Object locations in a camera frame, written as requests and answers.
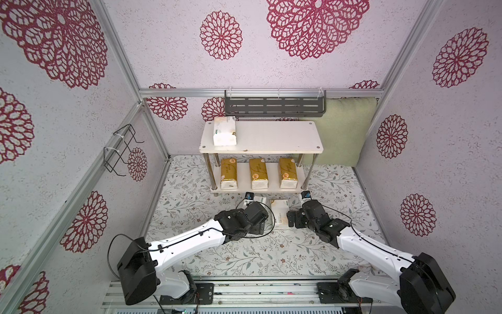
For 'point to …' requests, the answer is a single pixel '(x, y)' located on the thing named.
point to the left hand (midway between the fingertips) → (252, 221)
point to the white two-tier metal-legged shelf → (279, 137)
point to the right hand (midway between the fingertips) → (295, 211)
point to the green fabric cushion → (342, 130)
